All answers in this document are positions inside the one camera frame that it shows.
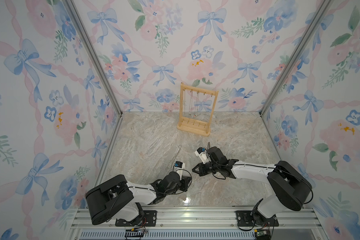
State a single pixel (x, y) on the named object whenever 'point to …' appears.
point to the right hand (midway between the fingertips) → (194, 169)
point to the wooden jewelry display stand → (198, 127)
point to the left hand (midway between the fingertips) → (193, 179)
